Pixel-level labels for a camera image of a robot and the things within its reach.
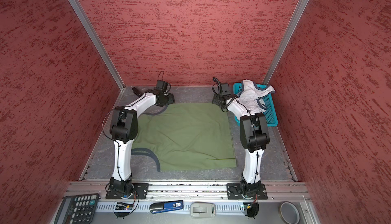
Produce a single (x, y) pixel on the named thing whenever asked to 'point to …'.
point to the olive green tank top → (187, 137)
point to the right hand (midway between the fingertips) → (216, 102)
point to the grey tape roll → (289, 213)
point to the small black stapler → (137, 92)
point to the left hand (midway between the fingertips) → (171, 102)
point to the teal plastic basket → (270, 112)
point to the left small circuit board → (122, 206)
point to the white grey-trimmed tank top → (250, 92)
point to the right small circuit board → (247, 205)
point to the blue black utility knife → (158, 207)
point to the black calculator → (78, 209)
